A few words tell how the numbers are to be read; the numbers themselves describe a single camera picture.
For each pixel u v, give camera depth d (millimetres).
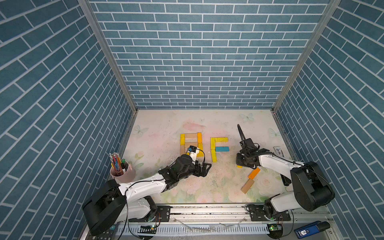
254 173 889
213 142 1014
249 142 748
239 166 887
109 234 671
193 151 725
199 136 1042
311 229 668
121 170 789
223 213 753
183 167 622
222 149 981
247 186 825
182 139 1023
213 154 941
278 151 961
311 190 438
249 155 718
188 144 1010
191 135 1044
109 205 411
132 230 696
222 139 1019
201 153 722
